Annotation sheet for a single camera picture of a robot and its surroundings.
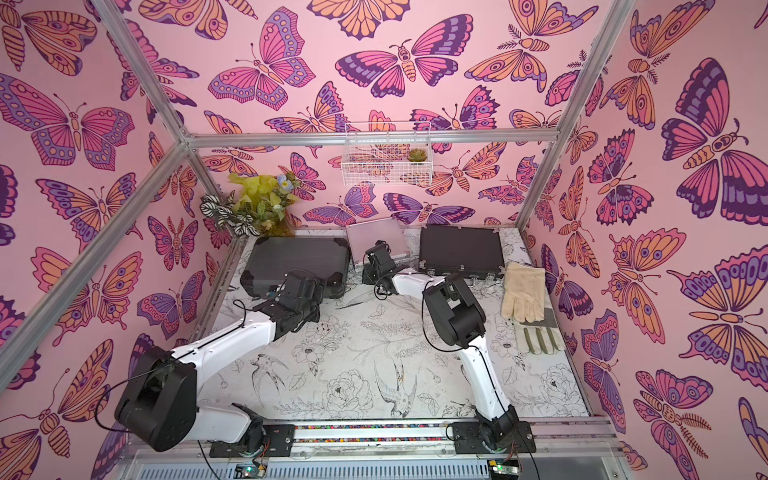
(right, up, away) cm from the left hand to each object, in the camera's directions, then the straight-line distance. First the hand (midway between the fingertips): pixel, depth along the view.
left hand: (330, 284), depth 89 cm
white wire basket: (+17, +41, +6) cm, 45 cm away
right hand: (+11, +4, +16) cm, 20 cm away
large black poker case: (-26, +8, +20) cm, 34 cm away
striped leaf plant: (-34, +22, +3) cm, 40 cm away
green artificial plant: (-23, +28, +9) cm, 37 cm away
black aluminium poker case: (+48, +10, +18) cm, 52 cm away
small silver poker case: (+8, +16, +26) cm, 32 cm away
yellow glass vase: (-25, +19, +28) cm, 42 cm away
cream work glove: (+63, -4, +11) cm, 64 cm away
